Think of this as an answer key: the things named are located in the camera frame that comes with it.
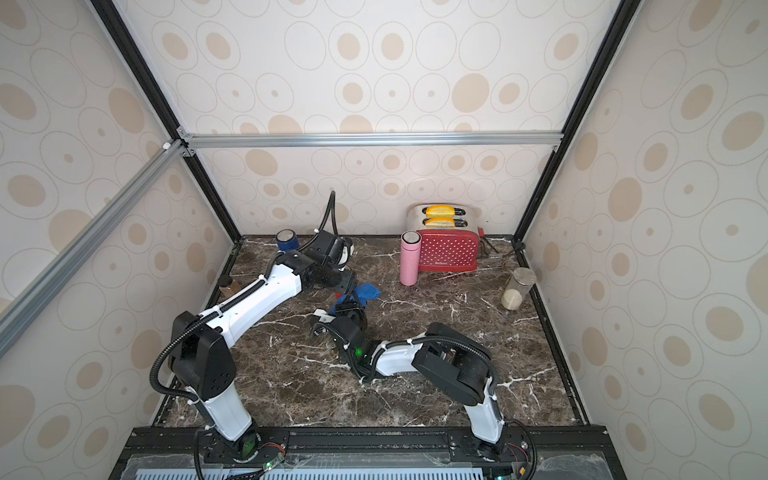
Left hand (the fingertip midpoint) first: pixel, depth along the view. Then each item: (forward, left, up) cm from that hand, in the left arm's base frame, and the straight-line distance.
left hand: (355, 281), depth 86 cm
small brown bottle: (+3, +42, -9) cm, 43 cm away
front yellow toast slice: (+22, -26, +3) cm, 34 cm away
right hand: (-5, 0, -1) cm, 5 cm away
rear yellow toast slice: (+27, -27, +4) cm, 38 cm away
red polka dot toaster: (+18, -29, 0) cm, 35 cm away
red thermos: (-5, +4, 0) cm, 6 cm away
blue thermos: (+12, +21, +4) cm, 25 cm away
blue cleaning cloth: (-4, -3, 0) cm, 5 cm away
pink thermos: (+11, -16, +2) cm, 20 cm away
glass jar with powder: (+2, -49, -2) cm, 49 cm away
